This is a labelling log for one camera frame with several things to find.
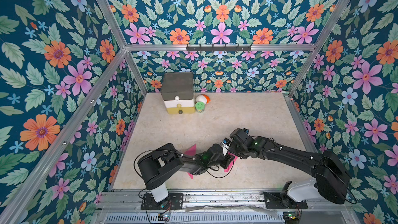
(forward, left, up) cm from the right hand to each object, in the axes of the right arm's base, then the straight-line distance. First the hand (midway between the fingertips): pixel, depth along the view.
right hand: (228, 149), depth 83 cm
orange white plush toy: (+40, +17, -1) cm, 44 cm away
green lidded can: (+32, +18, -2) cm, 37 cm away
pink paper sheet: (-7, -1, -3) cm, 8 cm away
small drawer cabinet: (+29, +31, +14) cm, 45 cm away
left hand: (-2, -4, -4) cm, 6 cm away
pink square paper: (+1, +21, -6) cm, 22 cm away
